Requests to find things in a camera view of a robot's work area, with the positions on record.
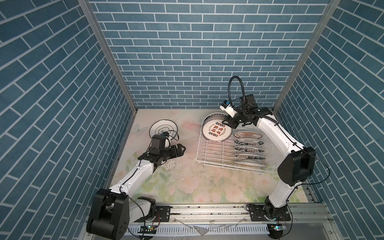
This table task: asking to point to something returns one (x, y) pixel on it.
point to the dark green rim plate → (217, 116)
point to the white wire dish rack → (224, 144)
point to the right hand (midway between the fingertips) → (224, 117)
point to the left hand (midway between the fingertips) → (180, 149)
